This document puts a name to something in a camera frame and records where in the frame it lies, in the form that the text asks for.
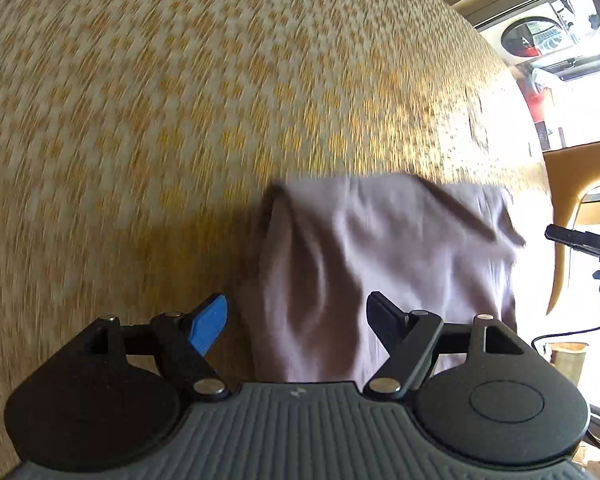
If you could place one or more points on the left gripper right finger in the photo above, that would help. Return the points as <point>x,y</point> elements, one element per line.
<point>409,338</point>

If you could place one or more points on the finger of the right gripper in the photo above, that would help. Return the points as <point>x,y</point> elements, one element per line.
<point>586,242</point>

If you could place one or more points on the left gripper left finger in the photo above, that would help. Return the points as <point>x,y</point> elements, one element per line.
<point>182,341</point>

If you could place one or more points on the lilac t-shirt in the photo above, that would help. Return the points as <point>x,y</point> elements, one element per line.
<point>320,247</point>

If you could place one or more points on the yellow wooden chair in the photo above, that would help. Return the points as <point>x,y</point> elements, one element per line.
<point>571,173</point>

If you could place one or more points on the washing machine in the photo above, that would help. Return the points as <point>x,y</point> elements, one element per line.
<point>538,40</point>

